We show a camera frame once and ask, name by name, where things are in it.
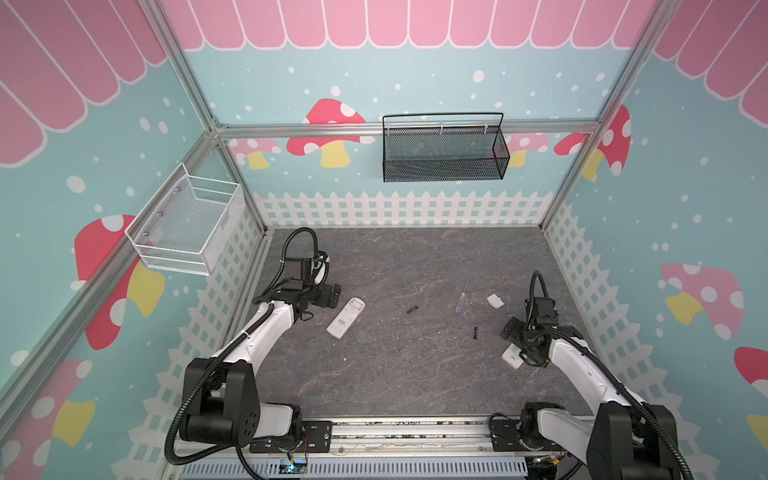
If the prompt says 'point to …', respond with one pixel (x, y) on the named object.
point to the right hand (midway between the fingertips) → (516, 338)
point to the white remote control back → (346, 317)
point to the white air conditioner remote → (511, 356)
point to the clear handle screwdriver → (461, 299)
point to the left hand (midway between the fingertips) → (323, 291)
